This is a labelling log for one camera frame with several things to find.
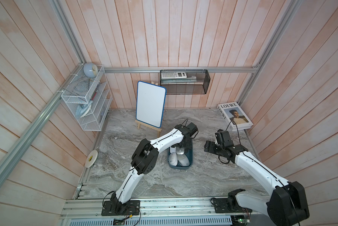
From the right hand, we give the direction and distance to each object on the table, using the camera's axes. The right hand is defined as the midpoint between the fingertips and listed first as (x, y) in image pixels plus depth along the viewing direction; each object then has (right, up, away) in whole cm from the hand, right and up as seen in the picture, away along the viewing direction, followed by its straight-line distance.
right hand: (210, 145), depth 87 cm
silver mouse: (-19, -4, +2) cm, 19 cm away
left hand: (-17, -2, +5) cm, 18 cm away
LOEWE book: (+28, +19, +23) cm, 41 cm away
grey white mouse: (-17, -9, +1) cm, 19 cm away
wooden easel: (-34, +10, +10) cm, 37 cm away
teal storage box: (-12, -7, +4) cm, 15 cm away
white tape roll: (-79, -10, +5) cm, 79 cm away
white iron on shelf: (-77, +22, -6) cm, 81 cm away
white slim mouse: (-23, -4, +5) cm, 24 cm away
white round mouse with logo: (-23, -9, 0) cm, 25 cm away
